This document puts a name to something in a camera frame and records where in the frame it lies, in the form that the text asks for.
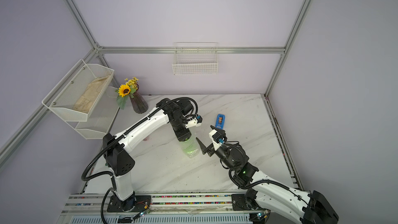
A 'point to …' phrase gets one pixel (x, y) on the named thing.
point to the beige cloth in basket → (85, 102)
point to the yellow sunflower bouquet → (125, 90)
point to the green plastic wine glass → (189, 148)
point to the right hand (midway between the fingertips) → (205, 133)
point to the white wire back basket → (192, 58)
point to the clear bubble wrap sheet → (194, 140)
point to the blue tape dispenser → (220, 121)
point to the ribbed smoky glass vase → (139, 103)
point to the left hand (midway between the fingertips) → (182, 137)
